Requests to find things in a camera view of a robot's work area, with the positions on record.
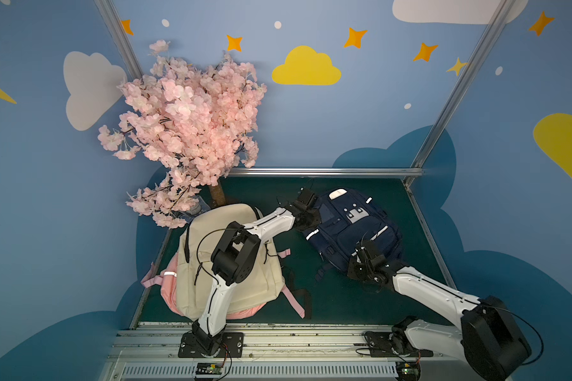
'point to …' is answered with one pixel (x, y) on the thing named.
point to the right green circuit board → (407, 371)
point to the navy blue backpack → (346, 218)
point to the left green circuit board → (210, 368)
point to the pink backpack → (168, 281)
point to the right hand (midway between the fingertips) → (350, 266)
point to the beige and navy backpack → (194, 266)
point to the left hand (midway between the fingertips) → (319, 216)
